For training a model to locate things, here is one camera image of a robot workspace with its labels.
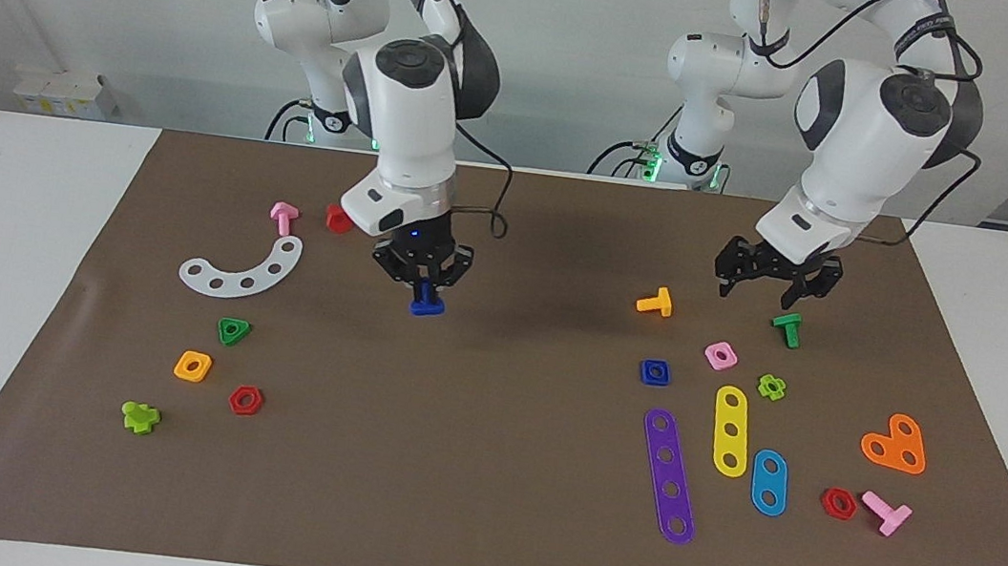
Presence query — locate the blue triangle-head toy screw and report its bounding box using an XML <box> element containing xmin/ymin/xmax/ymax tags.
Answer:
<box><xmin>409</xmin><ymin>280</ymin><xmax>449</xmax><ymax>320</ymax></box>

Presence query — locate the green plastic toy screw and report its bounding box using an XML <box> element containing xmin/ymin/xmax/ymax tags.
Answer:
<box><xmin>767</xmin><ymin>310</ymin><xmax>805</xmax><ymax>350</ymax></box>

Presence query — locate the pink square toy nut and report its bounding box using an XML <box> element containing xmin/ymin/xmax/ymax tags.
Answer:
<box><xmin>703</xmin><ymin>340</ymin><xmax>741</xmax><ymax>373</ymax></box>

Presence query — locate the orange plastic toy screw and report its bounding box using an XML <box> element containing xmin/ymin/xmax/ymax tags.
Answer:
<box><xmin>635</xmin><ymin>285</ymin><xmax>676</xmax><ymax>320</ymax></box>

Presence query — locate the red hex-head toy screw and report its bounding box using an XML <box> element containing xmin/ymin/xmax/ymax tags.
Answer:
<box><xmin>323</xmin><ymin>202</ymin><xmax>356</xmax><ymax>237</ymax></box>

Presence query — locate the pink plastic toy screw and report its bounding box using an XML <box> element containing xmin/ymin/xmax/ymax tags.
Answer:
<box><xmin>857</xmin><ymin>490</ymin><xmax>915</xmax><ymax>540</ymax></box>
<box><xmin>267</xmin><ymin>200</ymin><xmax>301</xmax><ymax>240</ymax></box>

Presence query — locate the green triangular toy nut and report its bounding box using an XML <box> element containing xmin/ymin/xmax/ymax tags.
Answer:
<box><xmin>215</xmin><ymin>316</ymin><xmax>253</xmax><ymax>349</ymax></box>

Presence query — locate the red hexagonal toy nut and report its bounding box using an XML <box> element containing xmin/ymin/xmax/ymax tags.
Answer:
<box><xmin>226</xmin><ymin>383</ymin><xmax>266</xmax><ymax>418</ymax></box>
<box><xmin>819</xmin><ymin>486</ymin><xmax>860</xmax><ymax>522</ymax></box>

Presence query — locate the orange square toy nut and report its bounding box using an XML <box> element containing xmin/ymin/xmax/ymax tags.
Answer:
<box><xmin>172</xmin><ymin>348</ymin><xmax>215</xmax><ymax>385</ymax></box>

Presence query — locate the lime cross-head toy screw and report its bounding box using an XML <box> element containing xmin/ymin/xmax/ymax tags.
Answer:
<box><xmin>119</xmin><ymin>399</ymin><xmax>163</xmax><ymax>438</ymax></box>

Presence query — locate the yellow three-hole toy strip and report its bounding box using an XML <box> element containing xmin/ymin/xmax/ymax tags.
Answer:
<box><xmin>706</xmin><ymin>384</ymin><xmax>757</xmax><ymax>480</ymax></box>

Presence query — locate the orange heart-shaped two-hole plate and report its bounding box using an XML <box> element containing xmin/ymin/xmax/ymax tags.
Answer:
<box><xmin>857</xmin><ymin>409</ymin><xmax>933</xmax><ymax>477</ymax></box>

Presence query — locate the white curved five-hole plate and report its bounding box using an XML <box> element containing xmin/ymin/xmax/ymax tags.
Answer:
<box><xmin>176</xmin><ymin>222</ymin><xmax>305</xmax><ymax>307</ymax></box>

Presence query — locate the blue two-hole toy strip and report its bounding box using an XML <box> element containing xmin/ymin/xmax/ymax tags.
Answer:
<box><xmin>746</xmin><ymin>448</ymin><xmax>793</xmax><ymax>518</ymax></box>

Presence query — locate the purple four-hole toy strip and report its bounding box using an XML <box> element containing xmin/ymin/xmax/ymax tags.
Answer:
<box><xmin>629</xmin><ymin>407</ymin><xmax>710</xmax><ymax>548</ymax></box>

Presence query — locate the brown table mat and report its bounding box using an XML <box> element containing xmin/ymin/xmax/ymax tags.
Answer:
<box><xmin>0</xmin><ymin>104</ymin><xmax>1008</xmax><ymax>566</ymax></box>

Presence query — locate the white cardboard box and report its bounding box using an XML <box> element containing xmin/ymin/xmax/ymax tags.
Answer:
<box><xmin>10</xmin><ymin>63</ymin><xmax>121</xmax><ymax>124</ymax></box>

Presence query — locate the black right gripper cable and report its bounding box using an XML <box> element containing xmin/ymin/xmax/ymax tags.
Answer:
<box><xmin>443</xmin><ymin>118</ymin><xmax>522</xmax><ymax>241</ymax></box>

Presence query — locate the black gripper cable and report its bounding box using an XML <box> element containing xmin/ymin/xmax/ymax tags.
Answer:
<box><xmin>860</xmin><ymin>136</ymin><xmax>983</xmax><ymax>260</ymax></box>
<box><xmin>443</xmin><ymin>118</ymin><xmax>522</xmax><ymax>241</ymax></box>

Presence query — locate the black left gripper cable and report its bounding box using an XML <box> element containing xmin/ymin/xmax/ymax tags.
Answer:
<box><xmin>860</xmin><ymin>136</ymin><xmax>983</xmax><ymax>260</ymax></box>

